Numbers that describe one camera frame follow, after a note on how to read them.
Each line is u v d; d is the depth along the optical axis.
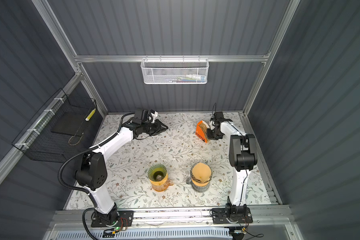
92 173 0.48
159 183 0.75
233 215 0.67
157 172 0.79
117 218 0.72
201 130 0.99
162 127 0.86
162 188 0.83
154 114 0.85
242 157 0.55
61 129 0.73
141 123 0.71
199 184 0.73
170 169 0.91
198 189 0.80
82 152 0.48
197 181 0.71
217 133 0.87
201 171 0.77
